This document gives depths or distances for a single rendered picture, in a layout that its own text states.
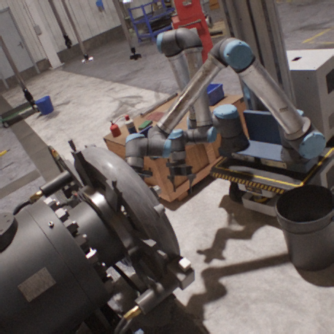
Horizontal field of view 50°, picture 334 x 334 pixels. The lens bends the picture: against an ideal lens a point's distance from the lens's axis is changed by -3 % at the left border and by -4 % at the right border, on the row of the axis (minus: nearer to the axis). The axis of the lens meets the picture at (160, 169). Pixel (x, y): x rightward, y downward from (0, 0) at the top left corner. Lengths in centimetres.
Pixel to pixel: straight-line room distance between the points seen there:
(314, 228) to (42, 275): 125
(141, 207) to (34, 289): 53
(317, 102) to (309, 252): 90
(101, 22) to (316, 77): 1119
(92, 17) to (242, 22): 1088
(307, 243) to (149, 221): 84
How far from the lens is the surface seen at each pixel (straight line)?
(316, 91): 234
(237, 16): 229
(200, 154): 294
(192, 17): 546
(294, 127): 190
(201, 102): 212
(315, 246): 199
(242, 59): 169
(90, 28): 1288
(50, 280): 153
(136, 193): 151
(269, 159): 229
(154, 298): 161
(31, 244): 156
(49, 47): 1214
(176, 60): 223
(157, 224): 153
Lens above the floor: 160
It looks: 28 degrees down
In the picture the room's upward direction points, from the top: 21 degrees counter-clockwise
